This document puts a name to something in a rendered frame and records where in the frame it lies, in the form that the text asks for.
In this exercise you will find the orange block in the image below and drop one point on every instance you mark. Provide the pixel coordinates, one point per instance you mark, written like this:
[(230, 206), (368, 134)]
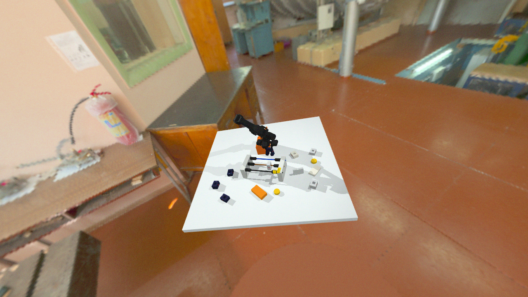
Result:
[(259, 192)]

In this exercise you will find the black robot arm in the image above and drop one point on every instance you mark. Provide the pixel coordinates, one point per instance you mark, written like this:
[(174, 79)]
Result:
[(256, 130)]

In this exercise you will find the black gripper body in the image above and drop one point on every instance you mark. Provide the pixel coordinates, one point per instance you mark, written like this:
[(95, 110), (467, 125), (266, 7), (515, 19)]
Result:
[(273, 143)]

